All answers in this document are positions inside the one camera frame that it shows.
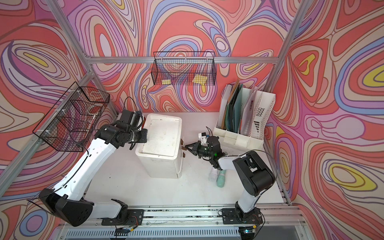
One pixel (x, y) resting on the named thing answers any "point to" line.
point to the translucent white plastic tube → (213, 175)
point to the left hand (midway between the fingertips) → (147, 135)
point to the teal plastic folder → (233, 111)
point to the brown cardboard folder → (223, 122)
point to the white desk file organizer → (264, 104)
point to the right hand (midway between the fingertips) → (185, 150)
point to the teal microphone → (221, 178)
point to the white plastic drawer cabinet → (162, 155)
